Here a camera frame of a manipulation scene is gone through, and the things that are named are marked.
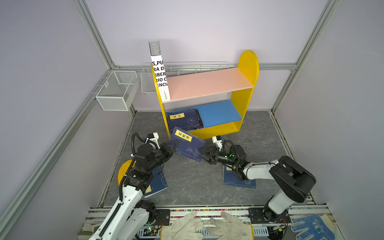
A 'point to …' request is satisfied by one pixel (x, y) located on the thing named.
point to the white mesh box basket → (119, 90)
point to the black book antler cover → (187, 119)
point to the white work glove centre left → (184, 228)
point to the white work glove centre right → (235, 229)
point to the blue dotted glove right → (320, 227)
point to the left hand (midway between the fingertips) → (179, 143)
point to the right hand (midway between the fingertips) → (199, 154)
